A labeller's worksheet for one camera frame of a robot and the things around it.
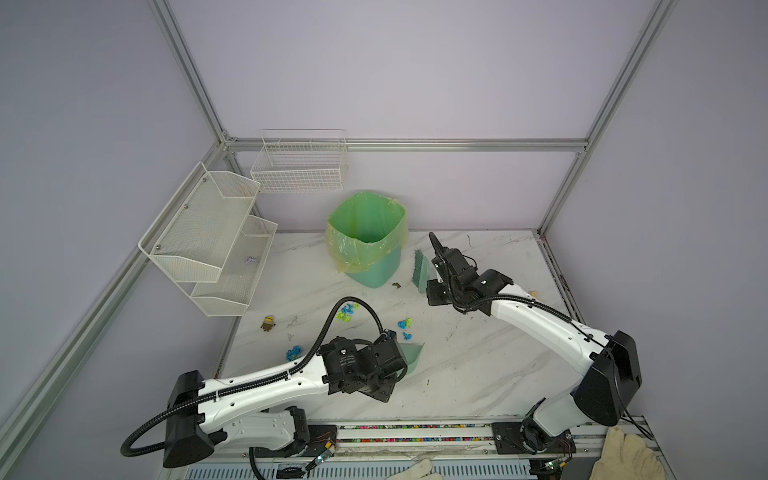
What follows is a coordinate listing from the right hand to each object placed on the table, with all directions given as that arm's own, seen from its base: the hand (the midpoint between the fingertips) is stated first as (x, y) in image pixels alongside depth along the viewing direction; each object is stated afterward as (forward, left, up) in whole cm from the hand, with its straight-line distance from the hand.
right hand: (428, 289), depth 82 cm
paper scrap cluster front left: (-5, +6, -19) cm, 20 cm away
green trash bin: (+14, +14, -10) cm, 22 cm away
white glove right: (-36, -47, -18) cm, 62 cm away
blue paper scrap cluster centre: (-2, +7, -17) cm, 18 cm away
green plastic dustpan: (-14, +5, -10) cm, 18 cm away
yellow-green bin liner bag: (+29, +20, -4) cm, 36 cm away
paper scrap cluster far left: (+3, +25, -17) cm, 31 cm away
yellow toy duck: (+11, -39, -18) cm, 44 cm away
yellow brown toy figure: (-3, +50, -15) cm, 52 cm away
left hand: (-25, +12, -5) cm, 28 cm away
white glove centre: (-40, +4, -18) cm, 44 cm away
